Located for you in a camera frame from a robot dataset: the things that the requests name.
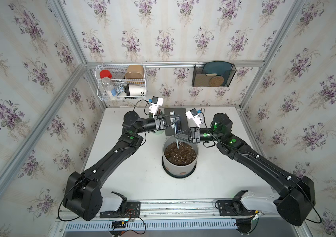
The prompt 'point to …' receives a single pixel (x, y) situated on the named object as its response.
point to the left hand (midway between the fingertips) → (181, 124)
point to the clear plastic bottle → (106, 86)
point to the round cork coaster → (216, 81)
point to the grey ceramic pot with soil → (180, 161)
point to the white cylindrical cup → (134, 90)
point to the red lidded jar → (105, 73)
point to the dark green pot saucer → (178, 176)
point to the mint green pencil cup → (159, 132)
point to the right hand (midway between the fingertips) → (178, 138)
